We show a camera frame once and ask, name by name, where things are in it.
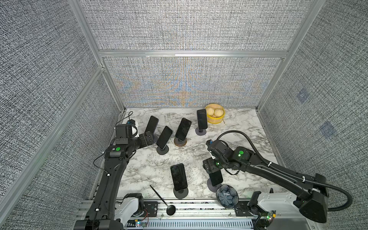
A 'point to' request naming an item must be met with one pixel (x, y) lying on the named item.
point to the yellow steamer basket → (212, 119)
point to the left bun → (210, 111)
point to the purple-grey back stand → (200, 132)
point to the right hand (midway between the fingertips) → (209, 160)
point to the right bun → (218, 112)
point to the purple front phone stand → (212, 188)
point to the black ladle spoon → (170, 209)
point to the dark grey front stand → (181, 193)
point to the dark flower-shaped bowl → (227, 196)
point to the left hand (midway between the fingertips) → (149, 135)
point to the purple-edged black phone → (202, 119)
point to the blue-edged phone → (152, 124)
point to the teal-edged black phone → (164, 137)
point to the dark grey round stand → (164, 151)
